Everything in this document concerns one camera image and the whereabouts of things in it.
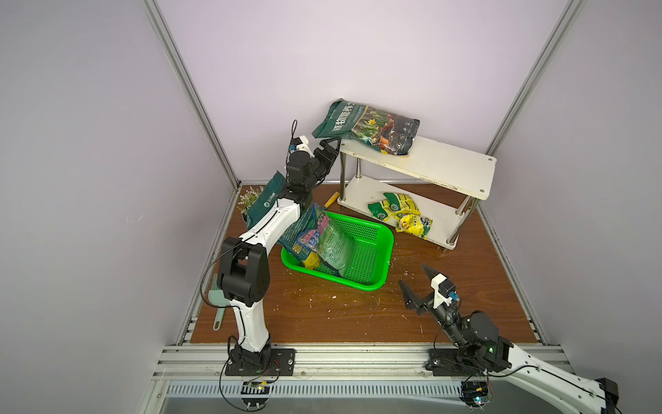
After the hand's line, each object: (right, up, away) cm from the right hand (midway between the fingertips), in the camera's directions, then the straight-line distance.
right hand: (417, 272), depth 69 cm
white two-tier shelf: (+19, +13, +30) cm, 38 cm away
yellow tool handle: (-25, +21, +43) cm, 54 cm away
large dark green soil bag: (-38, +7, +12) cm, 40 cm away
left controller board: (-46, -36, +3) cm, 58 cm away
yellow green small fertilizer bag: (0, +19, +28) cm, 34 cm away
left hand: (-20, +38, +9) cm, 44 cm away
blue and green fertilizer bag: (-27, +8, +16) cm, 32 cm away
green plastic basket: (-9, -2, +26) cm, 27 cm away
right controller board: (+16, -33, -1) cm, 37 cm away
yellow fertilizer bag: (+6, +11, +23) cm, 26 cm away
